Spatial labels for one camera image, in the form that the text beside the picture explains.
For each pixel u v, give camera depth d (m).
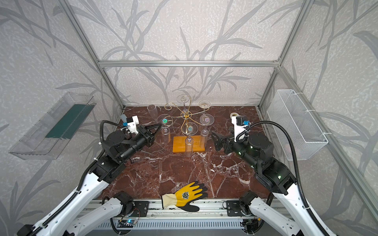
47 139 0.63
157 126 0.63
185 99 0.79
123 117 1.12
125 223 0.72
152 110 0.92
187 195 0.76
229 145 0.50
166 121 0.65
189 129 0.65
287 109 0.69
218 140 0.52
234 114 1.15
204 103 0.77
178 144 0.96
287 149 0.45
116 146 0.47
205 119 0.69
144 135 0.55
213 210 0.75
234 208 0.73
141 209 0.74
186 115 0.74
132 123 0.60
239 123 0.48
